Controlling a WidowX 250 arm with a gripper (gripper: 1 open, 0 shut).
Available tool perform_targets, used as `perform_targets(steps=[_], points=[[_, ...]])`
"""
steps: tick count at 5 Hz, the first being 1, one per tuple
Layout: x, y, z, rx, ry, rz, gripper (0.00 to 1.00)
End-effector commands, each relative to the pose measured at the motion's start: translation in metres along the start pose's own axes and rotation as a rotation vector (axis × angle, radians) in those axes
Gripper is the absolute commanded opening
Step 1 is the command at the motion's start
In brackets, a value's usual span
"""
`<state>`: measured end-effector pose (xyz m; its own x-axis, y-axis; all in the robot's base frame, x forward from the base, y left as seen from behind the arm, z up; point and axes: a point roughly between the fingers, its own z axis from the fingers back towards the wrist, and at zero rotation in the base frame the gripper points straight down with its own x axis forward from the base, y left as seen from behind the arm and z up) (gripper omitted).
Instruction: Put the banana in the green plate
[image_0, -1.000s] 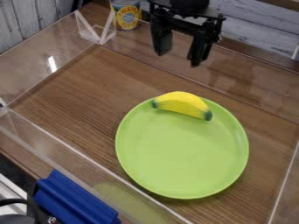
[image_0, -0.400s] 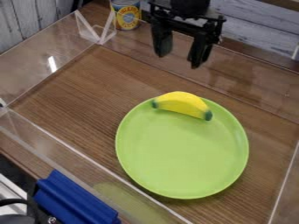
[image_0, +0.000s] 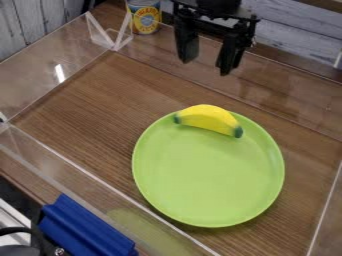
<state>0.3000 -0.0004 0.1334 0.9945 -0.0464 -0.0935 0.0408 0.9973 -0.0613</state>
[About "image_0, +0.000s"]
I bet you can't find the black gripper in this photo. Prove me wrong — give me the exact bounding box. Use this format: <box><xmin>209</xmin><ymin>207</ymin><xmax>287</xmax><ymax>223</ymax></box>
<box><xmin>171</xmin><ymin>0</ymin><xmax>260</xmax><ymax>76</ymax></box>

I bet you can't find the yellow toy banana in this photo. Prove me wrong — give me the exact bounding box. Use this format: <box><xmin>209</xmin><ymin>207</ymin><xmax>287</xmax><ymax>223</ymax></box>
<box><xmin>173</xmin><ymin>104</ymin><xmax>243</xmax><ymax>138</ymax></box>

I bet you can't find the green round plate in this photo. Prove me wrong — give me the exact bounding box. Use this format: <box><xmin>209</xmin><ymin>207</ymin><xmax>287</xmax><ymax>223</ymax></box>
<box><xmin>130</xmin><ymin>114</ymin><xmax>285</xmax><ymax>228</ymax></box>

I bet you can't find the yellow blue labelled can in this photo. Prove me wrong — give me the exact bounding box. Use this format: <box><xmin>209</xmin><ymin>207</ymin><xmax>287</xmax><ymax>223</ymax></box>
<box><xmin>126</xmin><ymin>0</ymin><xmax>161</xmax><ymax>35</ymax></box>

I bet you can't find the blue plastic clamp block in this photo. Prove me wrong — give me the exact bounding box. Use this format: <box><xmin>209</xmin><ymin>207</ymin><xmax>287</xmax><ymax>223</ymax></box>
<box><xmin>38</xmin><ymin>194</ymin><xmax>138</xmax><ymax>256</ymax></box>

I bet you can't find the clear acrylic enclosure wall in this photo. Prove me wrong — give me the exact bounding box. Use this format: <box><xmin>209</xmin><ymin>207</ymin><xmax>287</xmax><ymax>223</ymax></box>
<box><xmin>0</xmin><ymin>9</ymin><xmax>342</xmax><ymax>256</ymax></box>

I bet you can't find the black cable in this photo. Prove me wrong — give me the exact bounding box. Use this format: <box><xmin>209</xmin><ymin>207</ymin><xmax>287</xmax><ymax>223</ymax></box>
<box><xmin>0</xmin><ymin>226</ymin><xmax>50</xmax><ymax>256</ymax></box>

